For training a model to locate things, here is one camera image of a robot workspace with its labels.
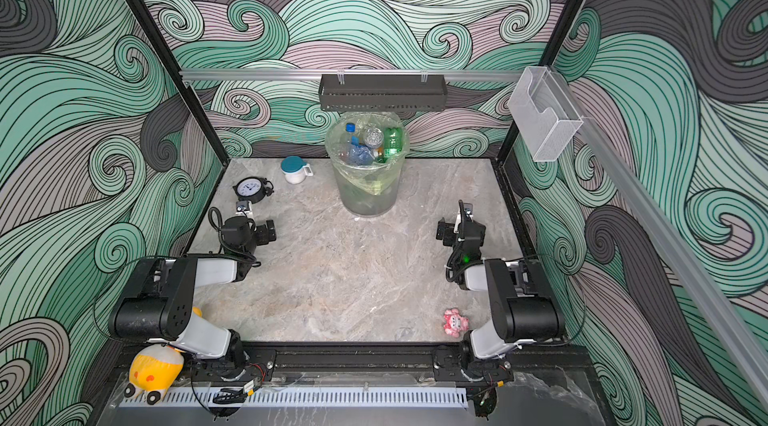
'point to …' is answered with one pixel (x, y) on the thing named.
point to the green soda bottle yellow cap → (392, 141)
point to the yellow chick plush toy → (154, 369)
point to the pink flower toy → (454, 322)
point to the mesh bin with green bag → (372, 190)
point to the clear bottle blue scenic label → (350, 144)
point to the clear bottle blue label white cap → (361, 156)
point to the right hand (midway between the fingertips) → (460, 219)
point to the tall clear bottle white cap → (373, 137)
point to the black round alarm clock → (253, 189)
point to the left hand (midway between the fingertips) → (255, 219)
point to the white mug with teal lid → (295, 169)
